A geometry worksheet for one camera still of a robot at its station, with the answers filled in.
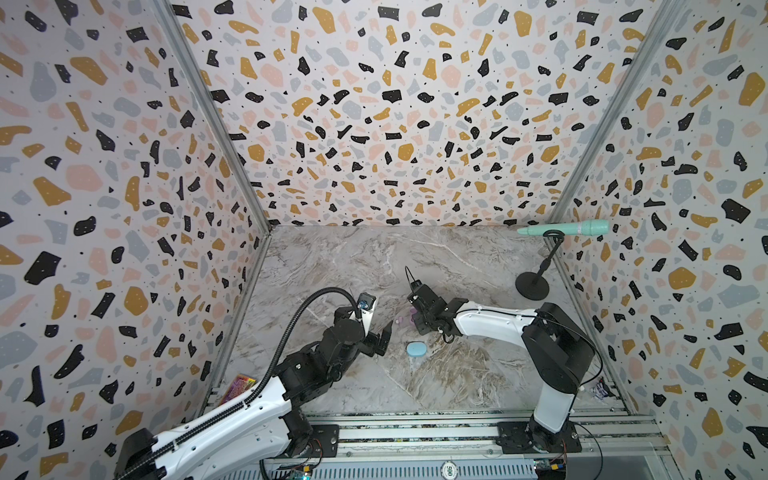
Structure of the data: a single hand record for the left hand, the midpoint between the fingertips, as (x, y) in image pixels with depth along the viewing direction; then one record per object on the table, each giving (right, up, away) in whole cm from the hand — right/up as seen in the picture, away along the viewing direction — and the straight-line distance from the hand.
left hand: (380, 312), depth 73 cm
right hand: (+12, -3, +19) cm, 23 cm away
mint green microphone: (+54, +21, +5) cm, 59 cm away
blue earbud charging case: (+9, -14, +14) cm, 22 cm away
